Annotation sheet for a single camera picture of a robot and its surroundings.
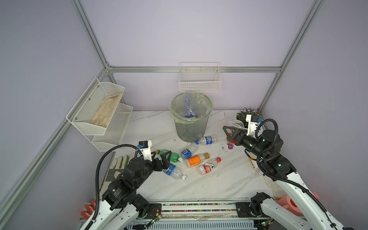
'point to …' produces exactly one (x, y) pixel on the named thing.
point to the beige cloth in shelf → (105, 110)
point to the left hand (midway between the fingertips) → (163, 154)
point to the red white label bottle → (208, 167)
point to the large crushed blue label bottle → (190, 112)
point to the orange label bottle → (197, 159)
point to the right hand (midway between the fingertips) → (226, 128)
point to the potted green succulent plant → (241, 115)
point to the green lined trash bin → (191, 129)
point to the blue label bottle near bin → (207, 140)
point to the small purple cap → (230, 146)
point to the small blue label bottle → (186, 153)
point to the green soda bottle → (174, 157)
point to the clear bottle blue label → (172, 170)
